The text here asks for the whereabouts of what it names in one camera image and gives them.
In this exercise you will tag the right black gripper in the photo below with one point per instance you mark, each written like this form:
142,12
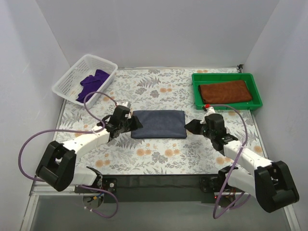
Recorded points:
199,127

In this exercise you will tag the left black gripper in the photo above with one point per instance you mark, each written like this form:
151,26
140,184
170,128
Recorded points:
130,122

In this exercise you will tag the grey cloth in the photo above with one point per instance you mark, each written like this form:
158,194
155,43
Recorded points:
160,124

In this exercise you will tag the brown towel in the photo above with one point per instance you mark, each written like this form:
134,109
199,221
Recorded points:
225,92

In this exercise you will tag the purple cloth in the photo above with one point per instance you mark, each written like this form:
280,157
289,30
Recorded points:
92,83

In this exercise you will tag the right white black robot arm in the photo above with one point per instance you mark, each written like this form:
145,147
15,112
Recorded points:
271,183

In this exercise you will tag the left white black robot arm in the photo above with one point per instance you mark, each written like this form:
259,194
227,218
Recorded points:
58,164

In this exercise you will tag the green plastic tray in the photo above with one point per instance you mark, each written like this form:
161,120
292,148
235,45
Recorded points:
211,78

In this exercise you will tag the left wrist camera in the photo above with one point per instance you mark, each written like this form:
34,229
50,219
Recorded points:
121,113

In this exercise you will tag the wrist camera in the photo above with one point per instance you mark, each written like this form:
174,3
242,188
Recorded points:
121,113
213,120

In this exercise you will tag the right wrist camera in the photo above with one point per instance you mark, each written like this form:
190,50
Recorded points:
213,120

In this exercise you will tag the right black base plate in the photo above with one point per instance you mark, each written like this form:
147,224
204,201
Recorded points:
211,182

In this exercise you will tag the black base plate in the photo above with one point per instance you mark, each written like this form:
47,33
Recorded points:
211,182
107,184

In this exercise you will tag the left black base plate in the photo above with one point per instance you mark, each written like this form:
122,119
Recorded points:
107,184

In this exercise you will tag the aluminium frame rail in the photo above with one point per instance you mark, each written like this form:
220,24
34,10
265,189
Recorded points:
42,188

